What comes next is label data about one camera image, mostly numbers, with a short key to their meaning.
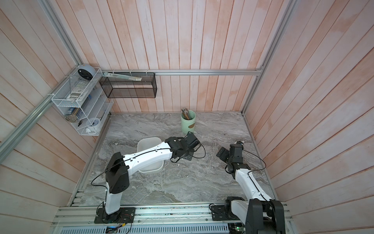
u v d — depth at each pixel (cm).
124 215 73
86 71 80
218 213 73
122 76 92
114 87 103
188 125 101
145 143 104
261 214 41
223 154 80
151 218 73
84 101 76
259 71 93
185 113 98
